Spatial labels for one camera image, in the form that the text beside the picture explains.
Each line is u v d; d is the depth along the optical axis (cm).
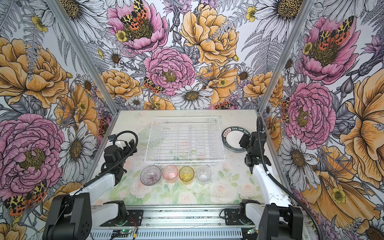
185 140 103
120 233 71
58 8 72
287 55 89
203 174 89
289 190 44
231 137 103
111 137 75
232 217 73
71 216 42
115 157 67
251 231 72
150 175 87
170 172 87
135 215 75
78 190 47
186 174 87
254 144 63
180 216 76
